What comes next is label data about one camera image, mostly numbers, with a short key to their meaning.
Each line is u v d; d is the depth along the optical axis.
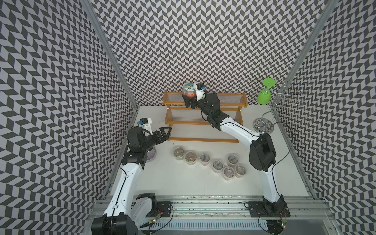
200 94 0.72
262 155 0.54
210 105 0.64
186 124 1.10
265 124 1.03
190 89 0.77
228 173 0.79
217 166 0.83
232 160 0.84
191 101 0.74
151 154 0.89
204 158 0.85
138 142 0.58
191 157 0.85
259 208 0.75
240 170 0.81
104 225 0.39
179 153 0.88
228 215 0.72
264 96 0.93
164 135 0.68
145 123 0.68
